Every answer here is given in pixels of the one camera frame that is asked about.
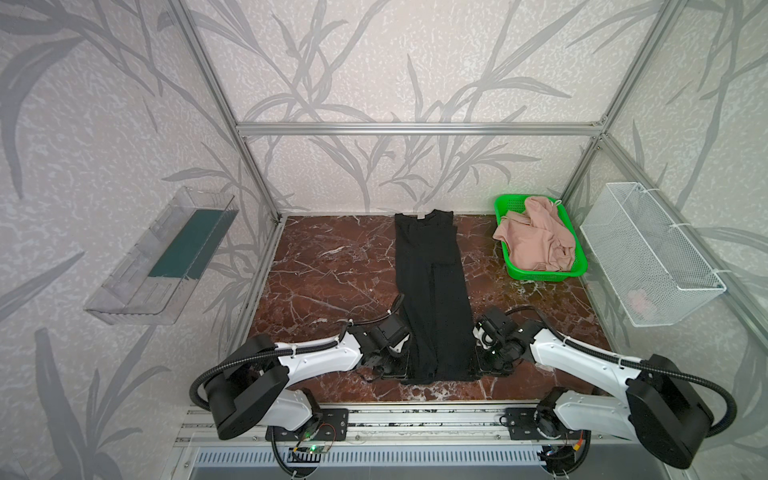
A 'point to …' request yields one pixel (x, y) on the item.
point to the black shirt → (431, 282)
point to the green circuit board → (313, 449)
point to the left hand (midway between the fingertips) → (415, 369)
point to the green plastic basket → (515, 202)
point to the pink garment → (535, 238)
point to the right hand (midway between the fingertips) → (472, 362)
